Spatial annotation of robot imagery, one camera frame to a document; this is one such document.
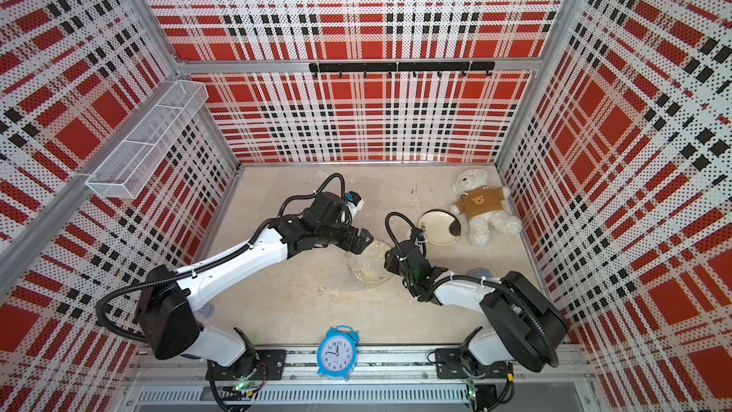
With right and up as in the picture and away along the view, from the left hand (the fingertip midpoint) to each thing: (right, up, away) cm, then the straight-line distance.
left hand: (363, 233), depth 81 cm
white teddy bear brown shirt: (+41, +7, +18) cm, 46 cm away
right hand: (+9, -8, +10) cm, 16 cm away
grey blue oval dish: (+37, -14, +9) cm, 40 cm away
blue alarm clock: (-6, -30, -7) cm, 32 cm away
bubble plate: (+2, -11, +5) cm, 12 cm away
